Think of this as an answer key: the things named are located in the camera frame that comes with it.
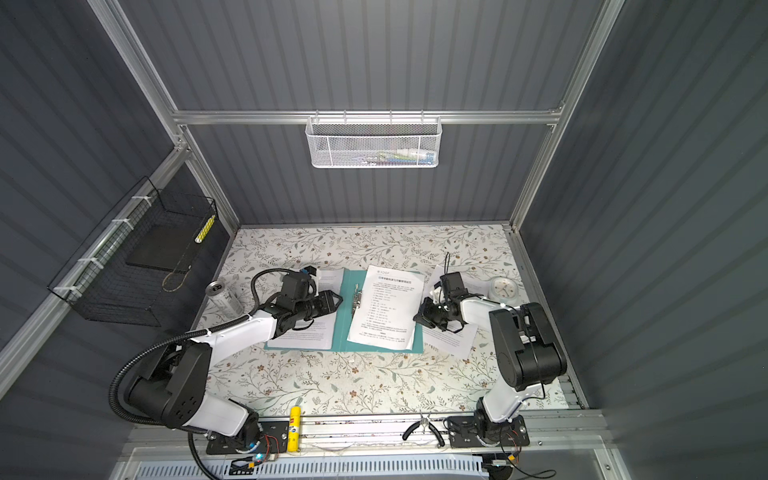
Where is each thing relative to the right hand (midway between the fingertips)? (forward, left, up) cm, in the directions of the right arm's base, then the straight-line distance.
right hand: (417, 319), depth 93 cm
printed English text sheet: (+15, +29, +1) cm, 33 cm away
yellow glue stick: (-31, +32, +1) cm, 44 cm away
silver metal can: (+1, +57, +12) cm, 59 cm away
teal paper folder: (+9, +23, 0) cm, 24 cm away
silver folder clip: (+6, +19, +2) cm, 20 cm away
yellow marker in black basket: (+13, +59, +28) cm, 67 cm away
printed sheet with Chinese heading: (+4, +9, 0) cm, 10 cm away
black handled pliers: (-28, 0, -2) cm, 28 cm away
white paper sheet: (-7, -12, -1) cm, 14 cm away
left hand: (+3, +24, +7) cm, 25 cm away
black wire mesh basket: (+1, +72, +29) cm, 77 cm away
